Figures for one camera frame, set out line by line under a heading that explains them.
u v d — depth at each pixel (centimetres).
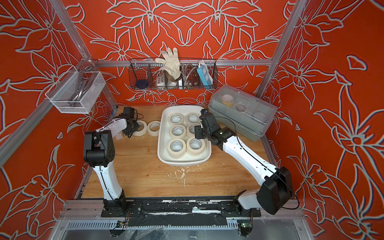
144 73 98
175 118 110
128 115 82
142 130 101
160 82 94
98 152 53
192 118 110
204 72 86
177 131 103
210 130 58
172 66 90
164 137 99
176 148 94
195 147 94
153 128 106
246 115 88
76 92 76
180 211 73
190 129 100
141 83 96
